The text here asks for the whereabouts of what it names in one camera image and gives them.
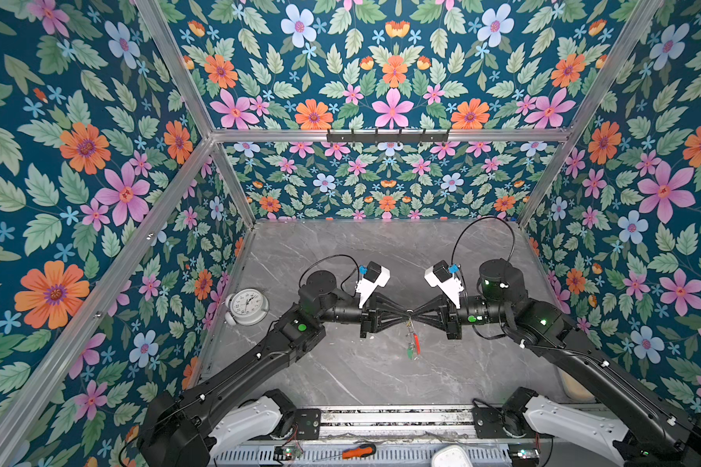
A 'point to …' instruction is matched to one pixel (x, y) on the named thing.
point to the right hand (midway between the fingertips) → (414, 313)
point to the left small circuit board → (290, 452)
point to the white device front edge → (451, 456)
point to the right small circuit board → (527, 454)
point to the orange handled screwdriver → (363, 450)
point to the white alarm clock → (246, 306)
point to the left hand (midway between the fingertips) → (408, 316)
